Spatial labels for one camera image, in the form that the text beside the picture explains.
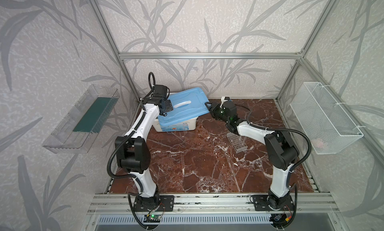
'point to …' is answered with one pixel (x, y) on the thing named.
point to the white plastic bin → (190, 125)
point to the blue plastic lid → (187, 104)
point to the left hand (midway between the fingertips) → (165, 102)
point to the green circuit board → (151, 218)
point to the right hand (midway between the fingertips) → (205, 100)
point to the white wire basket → (328, 129)
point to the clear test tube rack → (237, 142)
